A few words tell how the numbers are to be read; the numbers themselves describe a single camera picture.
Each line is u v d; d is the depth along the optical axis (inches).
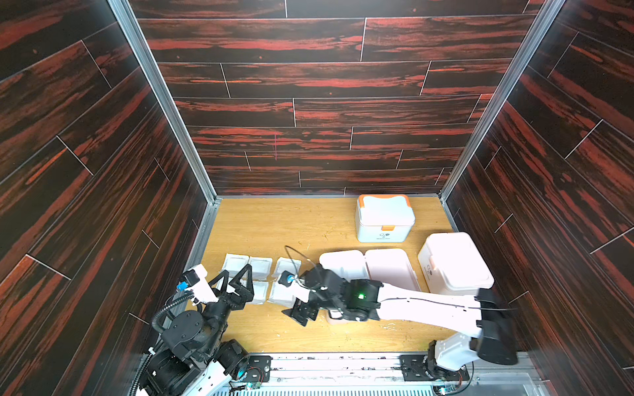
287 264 38.7
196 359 19.5
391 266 34.2
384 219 37.0
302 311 23.6
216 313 20.9
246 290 21.6
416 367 29.0
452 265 32.0
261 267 38.1
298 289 22.3
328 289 19.9
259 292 35.5
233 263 38.7
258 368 28.9
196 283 20.3
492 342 15.1
